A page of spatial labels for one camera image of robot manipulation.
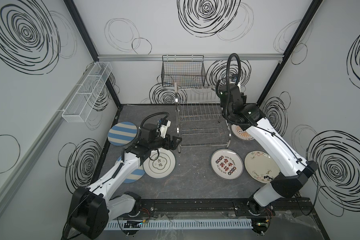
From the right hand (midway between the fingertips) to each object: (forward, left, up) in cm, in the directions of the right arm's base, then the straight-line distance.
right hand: (232, 93), depth 70 cm
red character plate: (-18, -3, -40) cm, 44 cm away
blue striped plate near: (-26, +50, -38) cm, 68 cm away
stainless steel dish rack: (-12, +15, -6) cm, 21 cm away
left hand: (-11, +27, -21) cm, 36 cm away
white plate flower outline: (-18, +37, -40) cm, 57 cm away
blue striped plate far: (+3, +65, -39) cm, 76 cm away
